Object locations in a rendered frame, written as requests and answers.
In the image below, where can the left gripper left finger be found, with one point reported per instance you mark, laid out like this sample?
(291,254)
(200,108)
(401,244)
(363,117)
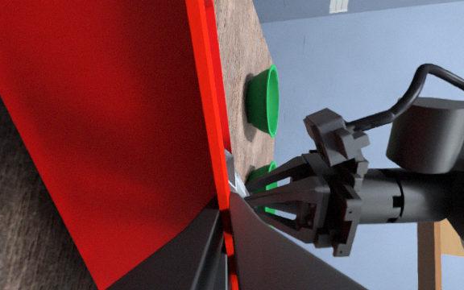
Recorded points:
(195,259)

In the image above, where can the grey metal scoop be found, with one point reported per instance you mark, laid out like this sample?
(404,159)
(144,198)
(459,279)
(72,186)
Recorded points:
(235,182)

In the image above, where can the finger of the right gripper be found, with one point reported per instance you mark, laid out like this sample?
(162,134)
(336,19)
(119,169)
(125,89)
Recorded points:
(308,192)
(295,168)

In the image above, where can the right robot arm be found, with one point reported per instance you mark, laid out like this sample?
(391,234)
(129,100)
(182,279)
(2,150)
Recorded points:
(427,137)

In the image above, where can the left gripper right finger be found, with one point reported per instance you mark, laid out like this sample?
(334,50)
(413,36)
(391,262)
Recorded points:
(265,259)

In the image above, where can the green bowl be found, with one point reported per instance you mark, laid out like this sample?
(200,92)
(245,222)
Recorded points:
(262,101)
(260,172)

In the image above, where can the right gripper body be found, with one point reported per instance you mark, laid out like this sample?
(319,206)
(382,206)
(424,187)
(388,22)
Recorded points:
(358,196)

